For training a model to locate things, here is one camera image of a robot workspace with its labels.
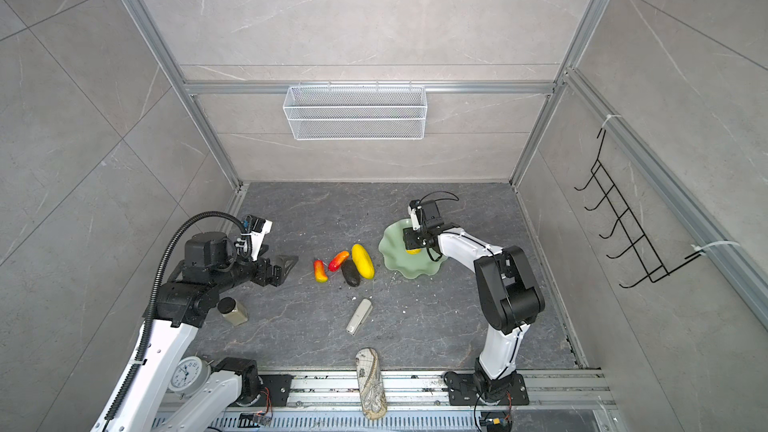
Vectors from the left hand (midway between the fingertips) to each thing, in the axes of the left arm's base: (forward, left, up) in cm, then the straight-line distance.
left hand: (279, 246), depth 72 cm
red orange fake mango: (+7, -10, -22) cm, 26 cm away
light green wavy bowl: (+12, -29, -24) cm, 40 cm away
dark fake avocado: (+4, -15, -22) cm, 27 cm away
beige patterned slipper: (-27, -22, -21) cm, 41 cm away
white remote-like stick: (-10, -19, -22) cm, 31 cm away
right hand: (+16, -35, -19) cm, 43 cm away
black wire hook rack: (-7, -80, +10) cm, 81 cm away
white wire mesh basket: (+50, -18, +5) cm, 53 cm away
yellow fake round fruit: (+10, -36, -21) cm, 42 cm away
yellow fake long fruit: (+7, -19, -21) cm, 29 cm away
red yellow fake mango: (+5, -5, -23) cm, 24 cm away
